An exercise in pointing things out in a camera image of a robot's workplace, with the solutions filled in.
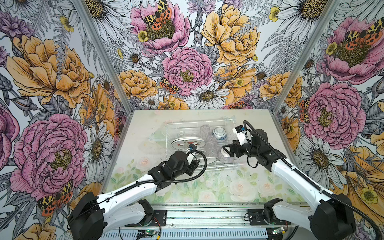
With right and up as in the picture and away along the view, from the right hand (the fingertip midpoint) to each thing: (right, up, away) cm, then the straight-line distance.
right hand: (229, 149), depth 81 cm
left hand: (-19, -7, -1) cm, 20 cm away
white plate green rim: (-10, -7, +4) cm, 13 cm away
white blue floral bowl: (-2, +7, +18) cm, 20 cm away
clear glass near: (-9, +2, +11) cm, 14 cm away
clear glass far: (-12, +8, +16) cm, 21 cm away
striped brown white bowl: (0, -6, +8) cm, 10 cm away
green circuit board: (-39, -37, -10) cm, 55 cm away
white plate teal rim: (-25, +2, +8) cm, 26 cm away
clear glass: (-8, -3, +5) cm, 10 cm away
